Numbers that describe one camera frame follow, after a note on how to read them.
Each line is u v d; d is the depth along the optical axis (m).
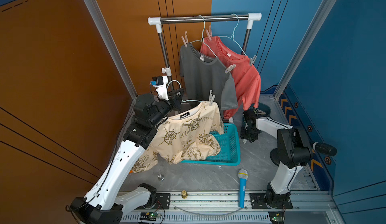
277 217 0.71
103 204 0.37
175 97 0.54
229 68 0.61
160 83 0.53
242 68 0.68
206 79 0.80
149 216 0.71
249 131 0.80
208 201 0.75
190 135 0.75
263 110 1.08
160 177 0.79
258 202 0.72
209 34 0.77
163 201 0.73
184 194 0.73
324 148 0.57
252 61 0.63
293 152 0.53
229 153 0.89
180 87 0.60
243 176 0.78
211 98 0.71
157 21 0.61
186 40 0.78
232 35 0.66
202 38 0.66
